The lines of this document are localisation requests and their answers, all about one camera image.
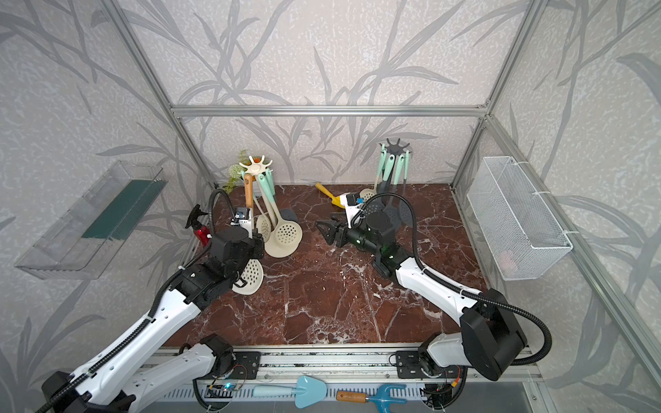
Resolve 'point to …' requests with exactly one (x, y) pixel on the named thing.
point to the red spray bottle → (201, 231)
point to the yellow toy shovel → (335, 200)
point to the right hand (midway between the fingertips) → (323, 218)
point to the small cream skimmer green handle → (287, 235)
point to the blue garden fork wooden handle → (352, 397)
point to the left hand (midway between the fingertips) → (257, 231)
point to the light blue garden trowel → (307, 391)
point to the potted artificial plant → (236, 171)
